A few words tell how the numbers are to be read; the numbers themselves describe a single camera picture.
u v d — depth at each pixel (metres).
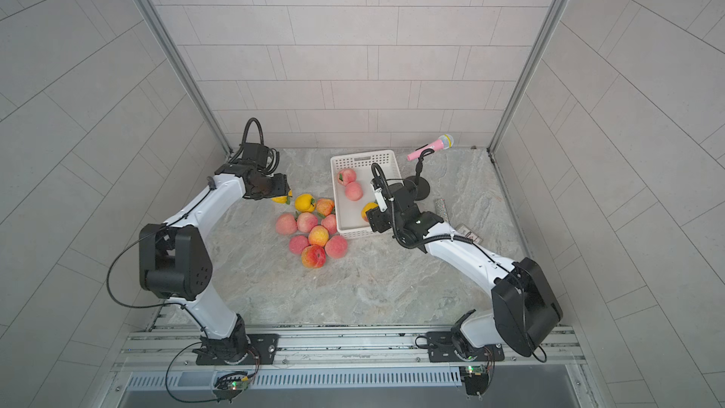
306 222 0.90
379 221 0.73
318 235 0.86
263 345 0.71
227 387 0.65
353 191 0.99
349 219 0.96
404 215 0.62
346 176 1.02
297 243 0.85
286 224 0.89
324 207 0.94
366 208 0.93
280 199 0.86
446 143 0.91
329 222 0.90
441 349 0.71
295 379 0.68
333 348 0.72
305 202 0.93
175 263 0.46
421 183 1.03
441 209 0.97
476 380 0.68
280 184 0.80
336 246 0.84
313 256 0.82
